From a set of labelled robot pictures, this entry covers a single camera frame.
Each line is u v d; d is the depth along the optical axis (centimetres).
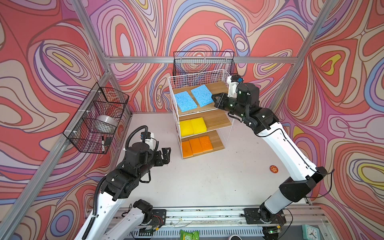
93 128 72
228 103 57
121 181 42
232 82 57
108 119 74
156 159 58
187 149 96
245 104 48
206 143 99
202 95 68
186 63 89
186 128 78
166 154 58
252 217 73
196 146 96
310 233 68
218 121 81
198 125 77
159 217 72
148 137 56
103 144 72
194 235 69
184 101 66
